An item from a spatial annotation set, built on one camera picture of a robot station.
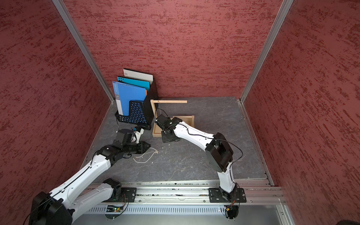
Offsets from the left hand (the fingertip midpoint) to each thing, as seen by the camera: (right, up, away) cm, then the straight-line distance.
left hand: (148, 148), depth 81 cm
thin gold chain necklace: (0, +28, +36) cm, 45 cm away
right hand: (+12, +4, +5) cm, 14 cm away
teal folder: (-12, +42, +12) cm, 45 cm away
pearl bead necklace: (0, 0, -7) cm, 7 cm away
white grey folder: (-13, +48, +19) cm, 53 cm away
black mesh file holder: (-6, +20, +11) cm, 24 cm away
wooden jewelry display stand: (+1, +6, +20) cm, 21 cm away
